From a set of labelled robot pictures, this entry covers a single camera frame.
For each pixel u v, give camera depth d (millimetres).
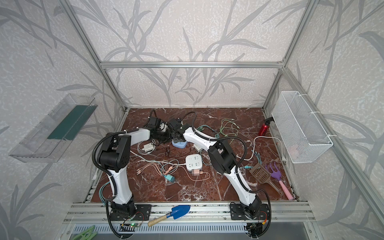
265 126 964
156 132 825
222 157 568
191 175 854
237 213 731
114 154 535
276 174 869
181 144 964
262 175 865
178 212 737
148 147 959
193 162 891
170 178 819
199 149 938
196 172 848
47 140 642
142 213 725
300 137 626
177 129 722
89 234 679
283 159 961
